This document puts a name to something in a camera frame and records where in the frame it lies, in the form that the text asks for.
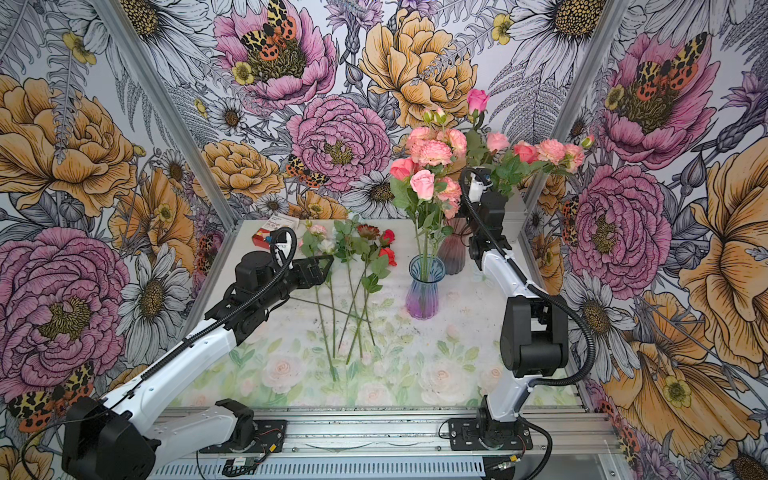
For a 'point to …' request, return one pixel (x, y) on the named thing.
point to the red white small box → (262, 236)
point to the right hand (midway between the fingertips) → (459, 189)
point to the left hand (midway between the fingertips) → (321, 267)
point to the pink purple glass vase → (425, 272)
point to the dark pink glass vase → (453, 247)
